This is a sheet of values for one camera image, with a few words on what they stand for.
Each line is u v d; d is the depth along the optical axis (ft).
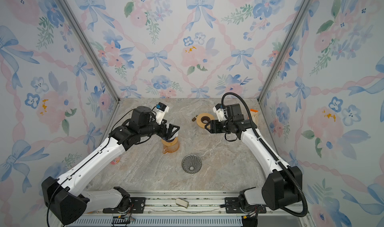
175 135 2.25
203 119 3.11
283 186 1.32
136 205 2.45
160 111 2.09
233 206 2.40
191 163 2.75
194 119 3.37
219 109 2.39
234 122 2.02
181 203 2.42
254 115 3.15
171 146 2.86
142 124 1.87
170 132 2.14
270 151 1.51
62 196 1.23
